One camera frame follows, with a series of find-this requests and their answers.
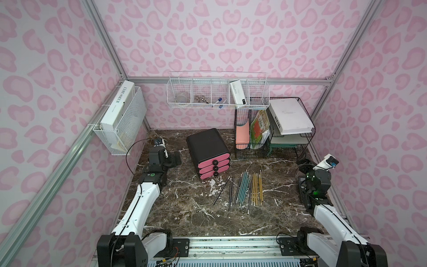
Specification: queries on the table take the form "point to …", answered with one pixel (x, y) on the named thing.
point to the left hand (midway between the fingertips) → (168, 151)
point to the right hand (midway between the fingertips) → (310, 154)
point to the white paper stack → (290, 116)
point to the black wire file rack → (242, 116)
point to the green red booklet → (259, 129)
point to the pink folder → (242, 136)
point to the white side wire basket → (120, 141)
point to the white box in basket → (237, 90)
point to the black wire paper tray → (298, 143)
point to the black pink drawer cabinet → (209, 153)
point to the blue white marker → (219, 99)
